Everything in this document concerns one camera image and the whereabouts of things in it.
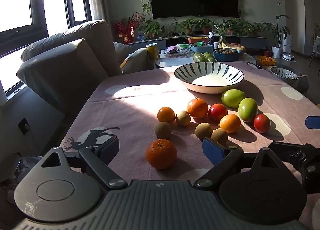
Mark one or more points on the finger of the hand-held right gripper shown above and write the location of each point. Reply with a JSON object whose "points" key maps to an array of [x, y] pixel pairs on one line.
{"points": [[313, 121], [285, 150]]}

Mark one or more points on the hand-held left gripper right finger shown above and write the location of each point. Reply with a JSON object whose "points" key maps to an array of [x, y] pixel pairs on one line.
{"points": [[212, 150]]}

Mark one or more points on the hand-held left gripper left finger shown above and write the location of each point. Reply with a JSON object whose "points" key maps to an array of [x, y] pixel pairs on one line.
{"points": [[110, 150]]}

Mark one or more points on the brown round fruit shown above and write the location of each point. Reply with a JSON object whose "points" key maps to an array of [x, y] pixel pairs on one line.
{"points": [[203, 130], [162, 130], [219, 136], [183, 118]]}

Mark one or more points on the small orange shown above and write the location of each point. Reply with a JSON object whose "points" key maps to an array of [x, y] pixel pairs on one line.
{"points": [[230, 123], [166, 114]]}

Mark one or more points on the red round fruit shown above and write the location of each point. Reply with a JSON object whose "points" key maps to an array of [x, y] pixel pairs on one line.
{"points": [[261, 123], [217, 112]]}

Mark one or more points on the orange with stem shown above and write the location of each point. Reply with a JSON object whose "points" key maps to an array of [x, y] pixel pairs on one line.
{"points": [[197, 108]]}

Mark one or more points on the large dark orange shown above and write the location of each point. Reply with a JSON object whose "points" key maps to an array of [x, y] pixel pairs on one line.
{"points": [[161, 153]]}

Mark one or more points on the green mango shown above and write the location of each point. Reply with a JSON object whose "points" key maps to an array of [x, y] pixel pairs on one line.
{"points": [[248, 109], [233, 98]]}

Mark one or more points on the large striped ceramic bowl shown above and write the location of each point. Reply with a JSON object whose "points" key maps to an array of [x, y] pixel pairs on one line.
{"points": [[208, 80]]}

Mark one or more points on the pink printed tablecloth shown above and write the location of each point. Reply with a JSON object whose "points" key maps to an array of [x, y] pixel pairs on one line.
{"points": [[130, 110]]}

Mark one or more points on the wooden spoon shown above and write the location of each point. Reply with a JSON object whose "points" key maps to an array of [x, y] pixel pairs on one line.
{"points": [[301, 76]]}

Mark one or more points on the small striped bowl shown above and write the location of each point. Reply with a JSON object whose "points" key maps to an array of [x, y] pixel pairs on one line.
{"points": [[282, 73]]}

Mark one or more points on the orange basket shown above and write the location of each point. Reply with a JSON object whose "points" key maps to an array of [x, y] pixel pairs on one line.
{"points": [[266, 60]]}

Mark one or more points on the white air purifier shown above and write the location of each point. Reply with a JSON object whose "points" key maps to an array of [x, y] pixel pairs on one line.
{"points": [[287, 43]]}

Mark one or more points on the beige cushion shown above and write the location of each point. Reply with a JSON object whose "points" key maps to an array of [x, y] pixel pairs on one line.
{"points": [[136, 61]]}

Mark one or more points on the bag of green fruit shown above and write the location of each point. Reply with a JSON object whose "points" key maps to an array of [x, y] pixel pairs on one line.
{"points": [[203, 57]]}

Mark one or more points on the tall plant in white pot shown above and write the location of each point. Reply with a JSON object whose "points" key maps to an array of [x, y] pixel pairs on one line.
{"points": [[278, 33]]}

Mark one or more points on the grey armchair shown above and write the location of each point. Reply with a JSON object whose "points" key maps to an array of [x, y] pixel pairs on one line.
{"points": [[67, 65]]}

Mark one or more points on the blue bowl of brown fruit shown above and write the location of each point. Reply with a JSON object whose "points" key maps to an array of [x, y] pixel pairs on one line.
{"points": [[227, 55]]}

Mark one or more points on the grey cushion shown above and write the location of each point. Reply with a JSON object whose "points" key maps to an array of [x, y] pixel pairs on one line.
{"points": [[122, 52]]}

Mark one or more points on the teal tray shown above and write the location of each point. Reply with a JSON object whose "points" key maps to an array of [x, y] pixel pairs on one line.
{"points": [[201, 47]]}

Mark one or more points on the television cabinet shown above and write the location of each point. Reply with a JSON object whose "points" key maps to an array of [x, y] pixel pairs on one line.
{"points": [[247, 41]]}

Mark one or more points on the glass plate of snacks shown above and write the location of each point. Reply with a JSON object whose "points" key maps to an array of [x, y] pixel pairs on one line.
{"points": [[176, 51]]}

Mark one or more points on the bunch of bananas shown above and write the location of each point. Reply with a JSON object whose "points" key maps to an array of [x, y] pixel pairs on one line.
{"points": [[230, 45]]}

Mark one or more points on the yellow can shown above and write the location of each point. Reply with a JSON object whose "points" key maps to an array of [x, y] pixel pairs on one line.
{"points": [[152, 52]]}

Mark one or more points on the leafy potted plant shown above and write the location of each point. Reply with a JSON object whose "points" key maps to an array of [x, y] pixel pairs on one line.
{"points": [[151, 28], [188, 25], [257, 28], [237, 26], [205, 24]]}

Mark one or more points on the orange storage box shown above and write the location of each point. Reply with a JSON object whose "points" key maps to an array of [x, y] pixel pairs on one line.
{"points": [[197, 40]]}

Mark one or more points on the spider plant in vase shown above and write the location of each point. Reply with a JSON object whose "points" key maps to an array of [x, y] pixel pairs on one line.
{"points": [[222, 29]]}

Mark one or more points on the red berry decoration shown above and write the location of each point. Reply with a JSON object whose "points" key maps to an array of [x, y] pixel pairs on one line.
{"points": [[125, 26]]}

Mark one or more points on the black wall socket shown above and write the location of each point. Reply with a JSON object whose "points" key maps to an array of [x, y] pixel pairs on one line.
{"points": [[24, 126]]}

